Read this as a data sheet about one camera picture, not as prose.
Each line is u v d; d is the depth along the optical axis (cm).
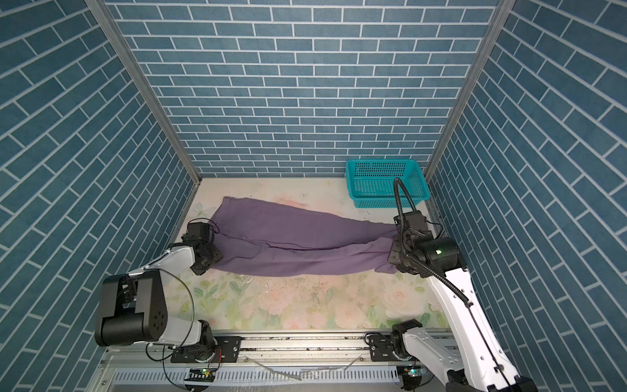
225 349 73
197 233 75
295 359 74
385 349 74
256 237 98
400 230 52
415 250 46
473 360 37
